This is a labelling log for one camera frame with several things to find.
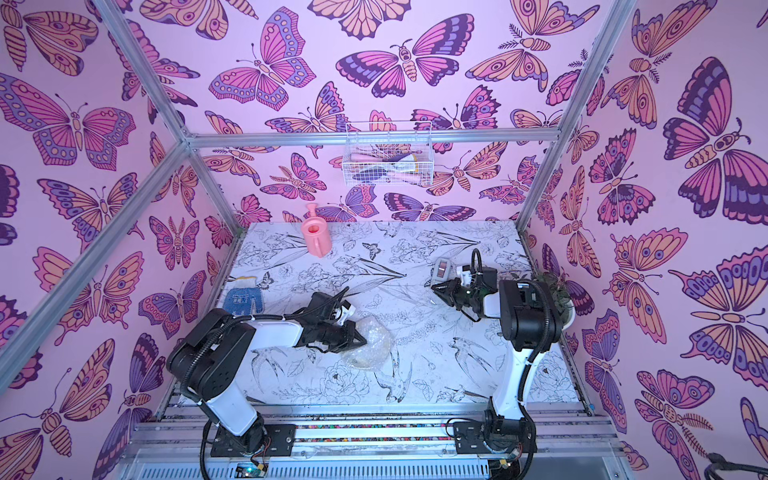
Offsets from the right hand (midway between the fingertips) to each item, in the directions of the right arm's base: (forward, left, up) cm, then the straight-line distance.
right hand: (436, 287), depth 99 cm
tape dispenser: (+6, -2, +1) cm, 7 cm away
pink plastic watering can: (+17, +42, +8) cm, 46 cm away
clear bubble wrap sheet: (-22, +18, 0) cm, 28 cm away
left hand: (-19, +21, -2) cm, 29 cm away
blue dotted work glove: (-5, +66, -2) cm, 66 cm away
